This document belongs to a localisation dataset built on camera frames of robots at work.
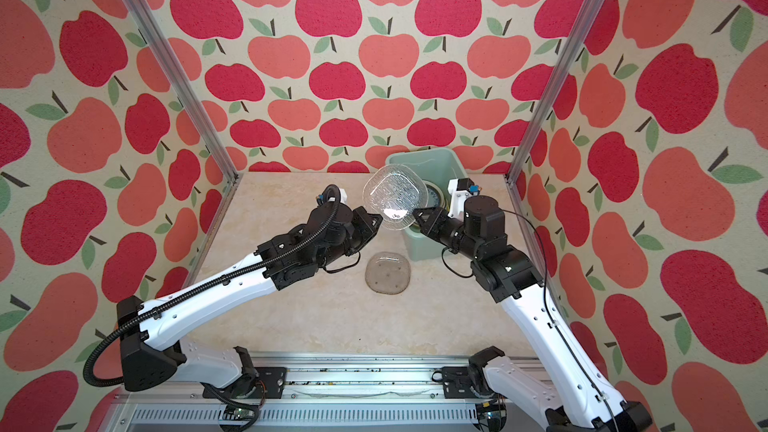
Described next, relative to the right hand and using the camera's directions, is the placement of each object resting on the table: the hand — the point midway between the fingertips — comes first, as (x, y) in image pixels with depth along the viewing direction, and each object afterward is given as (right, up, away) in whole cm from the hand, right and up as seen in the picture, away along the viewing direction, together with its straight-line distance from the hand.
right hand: (421, 209), depth 67 cm
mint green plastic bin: (+13, +15, +41) cm, 46 cm away
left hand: (-6, -3, 0) cm, 7 cm away
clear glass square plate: (-7, -21, +28) cm, 35 cm away
